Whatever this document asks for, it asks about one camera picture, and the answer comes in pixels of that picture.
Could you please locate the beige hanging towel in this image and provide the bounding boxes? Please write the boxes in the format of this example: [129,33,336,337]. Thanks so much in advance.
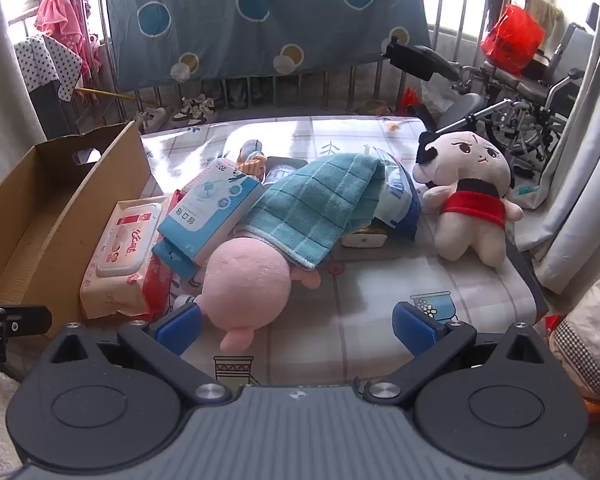
[524,0,565,37]

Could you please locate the pink hanging garment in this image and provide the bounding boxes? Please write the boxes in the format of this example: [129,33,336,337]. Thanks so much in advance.
[34,0,104,95]

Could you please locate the metal window railing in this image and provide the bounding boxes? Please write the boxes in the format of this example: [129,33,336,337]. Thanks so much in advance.
[7,0,511,126]

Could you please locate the blue white mask box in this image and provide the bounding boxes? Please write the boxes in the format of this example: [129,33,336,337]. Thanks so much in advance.
[151,161,264,281]

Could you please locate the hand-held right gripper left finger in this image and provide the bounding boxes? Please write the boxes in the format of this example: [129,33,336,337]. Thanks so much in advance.
[47,302,233,406]

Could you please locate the orange striped towel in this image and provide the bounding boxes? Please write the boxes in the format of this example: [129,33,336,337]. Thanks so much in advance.
[236,141,269,177]

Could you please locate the black wheelchair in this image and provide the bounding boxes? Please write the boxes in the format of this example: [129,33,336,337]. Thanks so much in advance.
[384,21,597,182]

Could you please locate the beige quilt with houndstooth edge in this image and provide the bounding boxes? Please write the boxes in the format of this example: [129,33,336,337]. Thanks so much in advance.
[549,264,600,407]

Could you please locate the white curtain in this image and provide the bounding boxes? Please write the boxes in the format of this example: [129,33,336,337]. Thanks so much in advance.
[530,0,600,297]
[0,0,48,183]

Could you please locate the teal checked towel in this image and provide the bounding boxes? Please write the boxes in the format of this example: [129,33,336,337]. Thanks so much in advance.
[235,152,385,270]

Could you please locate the blue dotted hanging blanket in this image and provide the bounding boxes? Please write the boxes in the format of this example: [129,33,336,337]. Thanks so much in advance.
[101,0,432,92]

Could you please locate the yellow stick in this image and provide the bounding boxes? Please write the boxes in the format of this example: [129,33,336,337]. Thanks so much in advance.
[74,86,137,104]

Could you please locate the polka dot cloth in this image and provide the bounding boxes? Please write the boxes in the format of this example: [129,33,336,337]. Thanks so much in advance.
[13,34,84,104]

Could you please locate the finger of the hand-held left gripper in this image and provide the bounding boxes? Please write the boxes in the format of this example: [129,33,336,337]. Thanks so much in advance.
[0,274,52,377]

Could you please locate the red plastic bag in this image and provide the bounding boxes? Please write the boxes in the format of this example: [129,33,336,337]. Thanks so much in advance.
[481,3,547,74]

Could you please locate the brown cardboard box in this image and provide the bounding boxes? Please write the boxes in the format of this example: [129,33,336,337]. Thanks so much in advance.
[0,120,153,337]

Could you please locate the plush doll with red shirt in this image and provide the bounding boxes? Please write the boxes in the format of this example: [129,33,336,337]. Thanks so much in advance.
[412,130,524,267]

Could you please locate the blue white plastic bag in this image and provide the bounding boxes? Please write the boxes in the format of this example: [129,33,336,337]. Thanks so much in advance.
[362,146,423,243]

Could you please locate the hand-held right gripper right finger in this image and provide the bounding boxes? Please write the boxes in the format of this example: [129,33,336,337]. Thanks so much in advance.
[362,302,543,406]

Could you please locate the pink plush toy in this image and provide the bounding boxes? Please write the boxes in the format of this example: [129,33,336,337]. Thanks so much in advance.
[200,237,323,353]

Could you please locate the pink wet wipes pack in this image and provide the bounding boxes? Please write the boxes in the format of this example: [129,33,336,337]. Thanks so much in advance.
[79,196,181,322]

